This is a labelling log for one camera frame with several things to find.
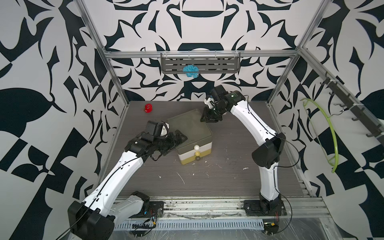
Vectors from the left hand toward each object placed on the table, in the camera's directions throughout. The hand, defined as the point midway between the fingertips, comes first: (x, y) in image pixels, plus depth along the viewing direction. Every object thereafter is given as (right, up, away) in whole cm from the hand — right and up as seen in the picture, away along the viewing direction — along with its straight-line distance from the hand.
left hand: (181, 139), depth 75 cm
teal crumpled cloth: (+5, +39, +17) cm, 43 cm away
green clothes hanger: (+66, -9, -11) cm, 67 cm away
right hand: (+10, +11, +8) cm, 17 cm away
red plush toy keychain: (-27, +18, +37) cm, 49 cm away
